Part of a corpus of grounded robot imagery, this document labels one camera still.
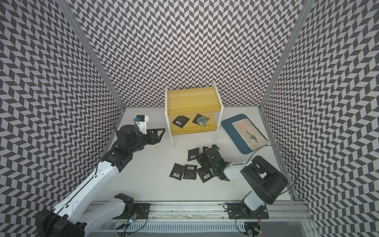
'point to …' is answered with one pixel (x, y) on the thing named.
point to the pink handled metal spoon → (252, 138)
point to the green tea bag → (201, 120)
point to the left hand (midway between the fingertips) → (161, 131)
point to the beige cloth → (247, 125)
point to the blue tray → (227, 125)
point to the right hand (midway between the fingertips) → (194, 158)
